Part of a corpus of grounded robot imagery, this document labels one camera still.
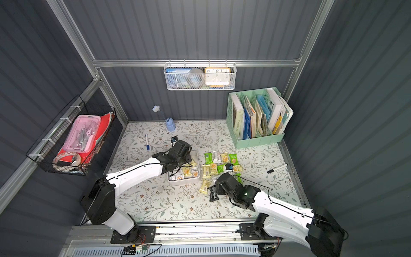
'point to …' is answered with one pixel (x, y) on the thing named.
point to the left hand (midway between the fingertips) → (187, 154)
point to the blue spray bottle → (170, 125)
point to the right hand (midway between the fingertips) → (221, 182)
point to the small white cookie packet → (217, 157)
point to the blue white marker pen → (147, 145)
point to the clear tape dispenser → (68, 158)
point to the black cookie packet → (213, 195)
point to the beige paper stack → (256, 118)
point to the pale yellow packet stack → (225, 158)
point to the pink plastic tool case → (82, 135)
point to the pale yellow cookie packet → (187, 172)
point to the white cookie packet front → (176, 178)
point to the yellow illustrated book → (277, 123)
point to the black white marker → (276, 168)
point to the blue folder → (246, 130)
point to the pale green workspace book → (238, 116)
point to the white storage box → (178, 171)
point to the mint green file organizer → (262, 98)
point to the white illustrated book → (282, 113)
